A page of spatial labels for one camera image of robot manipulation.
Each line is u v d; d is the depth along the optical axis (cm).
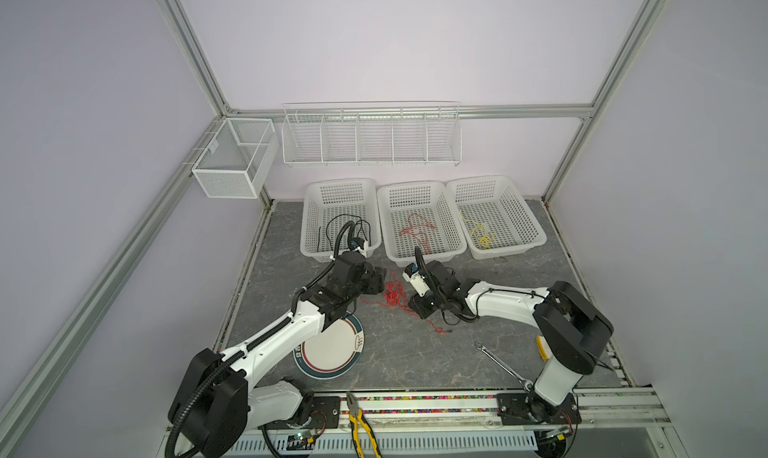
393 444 71
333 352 83
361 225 111
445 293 70
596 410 75
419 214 116
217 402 40
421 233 109
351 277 65
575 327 47
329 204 119
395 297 96
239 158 102
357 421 72
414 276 82
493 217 115
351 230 67
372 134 99
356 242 73
